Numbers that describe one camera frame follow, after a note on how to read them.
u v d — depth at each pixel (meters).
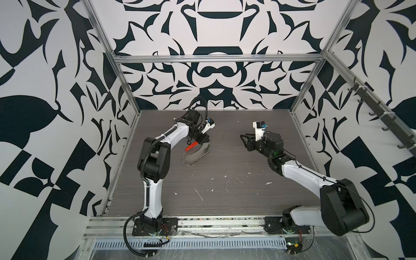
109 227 0.76
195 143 0.85
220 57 0.92
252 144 0.76
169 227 0.74
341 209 0.42
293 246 0.71
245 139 0.81
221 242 0.71
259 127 0.73
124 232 0.68
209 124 0.87
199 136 0.85
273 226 0.74
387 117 0.59
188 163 0.94
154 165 0.53
